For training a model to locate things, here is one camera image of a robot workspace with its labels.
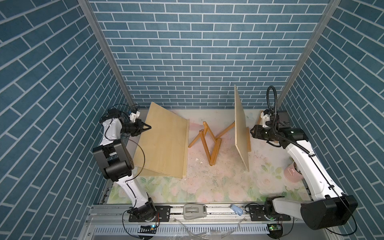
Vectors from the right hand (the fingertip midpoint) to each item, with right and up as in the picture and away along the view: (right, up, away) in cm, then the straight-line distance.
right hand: (255, 131), depth 78 cm
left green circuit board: (-55, -48, -6) cm, 73 cm away
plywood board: (-51, -10, +7) cm, 53 cm away
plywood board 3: (-9, -1, -3) cm, 9 cm away
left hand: (-58, +2, +9) cm, 58 cm away
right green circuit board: (+7, -47, -6) cm, 48 cm away
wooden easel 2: (+3, -12, +20) cm, 23 cm away
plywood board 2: (-57, -21, -2) cm, 61 cm away
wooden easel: (-28, -2, 0) cm, 28 cm away
